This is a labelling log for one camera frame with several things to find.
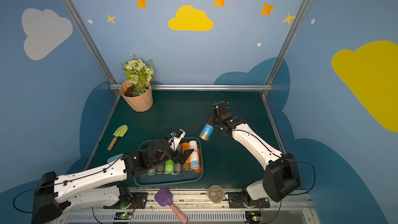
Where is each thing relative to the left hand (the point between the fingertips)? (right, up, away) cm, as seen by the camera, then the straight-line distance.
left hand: (189, 145), depth 72 cm
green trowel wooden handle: (-46, +2, +26) cm, 53 cm away
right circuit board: (+31, -34, -1) cm, 45 cm away
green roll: (-10, -12, +5) cm, 17 cm away
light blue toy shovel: (-45, -11, +16) cm, 49 cm away
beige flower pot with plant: (-35, +29, +25) cm, 52 cm away
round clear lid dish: (+13, -23, -1) cm, 26 cm away
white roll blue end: (+2, -12, +7) cm, 14 cm away
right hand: (+12, +13, +13) cm, 22 cm away
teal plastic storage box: (-2, -19, +7) cm, 20 cm away
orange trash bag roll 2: (+5, -16, +9) cm, 18 cm away
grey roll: (-6, -13, +5) cm, 15 cm away
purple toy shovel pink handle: (-13, -26, +2) cm, 29 cm away
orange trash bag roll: (-2, -13, +6) cm, 14 cm away
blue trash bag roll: (+9, +4, +10) cm, 14 cm away
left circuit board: (-31, -33, -1) cm, 46 cm away
